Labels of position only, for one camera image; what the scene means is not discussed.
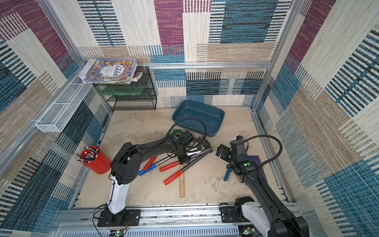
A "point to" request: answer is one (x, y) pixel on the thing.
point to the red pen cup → (94, 159)
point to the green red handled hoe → (174, 132)
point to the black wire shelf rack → (147, 101)
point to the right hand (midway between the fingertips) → (225, 153)
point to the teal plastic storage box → (212, 117)
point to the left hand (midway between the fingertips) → (188, 159)
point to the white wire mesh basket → (56, 118)
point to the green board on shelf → (136, 90)
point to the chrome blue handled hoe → (190, 153)
